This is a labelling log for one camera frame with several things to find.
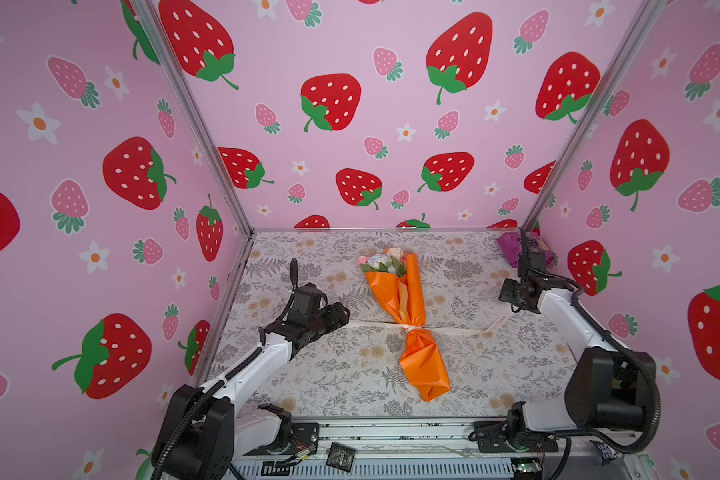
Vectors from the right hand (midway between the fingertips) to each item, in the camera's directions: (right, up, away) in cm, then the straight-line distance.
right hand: (517, 295), depth 88 cm
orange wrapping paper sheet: (-30, -18, -6) cm, 36 cm away
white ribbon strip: (-7, -11, +5) cm, 14 cm away
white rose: (-43, +10, +13) cm, 46 cm away
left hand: (-53, -6, -2) cm, 53 cm away
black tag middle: (-51, -37, -18) cm, 66 cm away
